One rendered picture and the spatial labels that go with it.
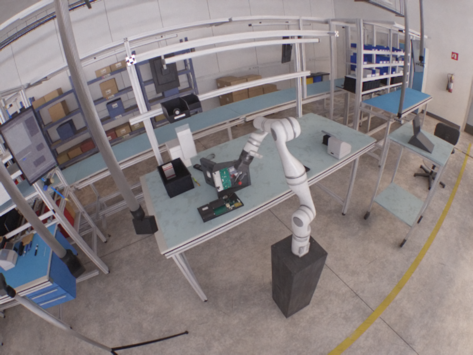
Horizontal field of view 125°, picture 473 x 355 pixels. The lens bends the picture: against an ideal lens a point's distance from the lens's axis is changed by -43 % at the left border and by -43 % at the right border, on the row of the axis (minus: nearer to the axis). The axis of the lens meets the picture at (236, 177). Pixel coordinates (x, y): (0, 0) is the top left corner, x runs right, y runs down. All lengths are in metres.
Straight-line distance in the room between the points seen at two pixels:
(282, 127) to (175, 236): 0.83
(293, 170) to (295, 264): 0.55
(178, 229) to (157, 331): 1.19
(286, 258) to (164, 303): 1.39
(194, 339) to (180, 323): 0.21
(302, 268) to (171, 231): 0.77
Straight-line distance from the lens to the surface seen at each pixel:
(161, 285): 2.35
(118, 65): 4.62
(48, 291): 2.04
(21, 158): 1.74
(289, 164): 0.87
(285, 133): 0.83
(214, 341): 1.99
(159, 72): 2.88
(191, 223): 1.29
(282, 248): 1.27
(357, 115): 3.65
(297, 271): 1.20
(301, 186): 0.92
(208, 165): 1.39
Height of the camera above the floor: 1.90
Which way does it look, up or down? 36 degrees down
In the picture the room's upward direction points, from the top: 10 degrees counter-clockwise
